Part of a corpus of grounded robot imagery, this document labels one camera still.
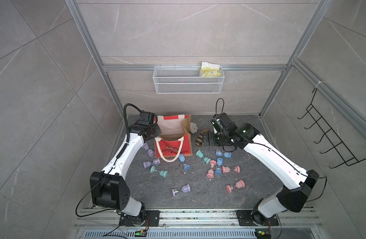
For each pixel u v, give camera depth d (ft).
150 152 3.11
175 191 2.61
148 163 2.97
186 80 3.31
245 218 2.40
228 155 3.11
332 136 2.20
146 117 2.08
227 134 1.70
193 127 3.52
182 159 3.03
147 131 2.04
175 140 2.50
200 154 3.12
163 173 2.81
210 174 2.81
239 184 2.70
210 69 2.81
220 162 2.98
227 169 2.91
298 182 1.32
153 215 2.46
